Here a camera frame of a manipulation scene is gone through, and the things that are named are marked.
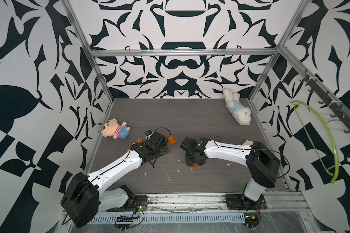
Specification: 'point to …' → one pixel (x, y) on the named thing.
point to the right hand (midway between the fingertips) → (189, 161)
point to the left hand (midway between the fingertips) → (161, 146)
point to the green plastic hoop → (298, 103)
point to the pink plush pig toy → (112, 128)
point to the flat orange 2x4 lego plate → (171, 140)
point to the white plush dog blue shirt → (241, 114)
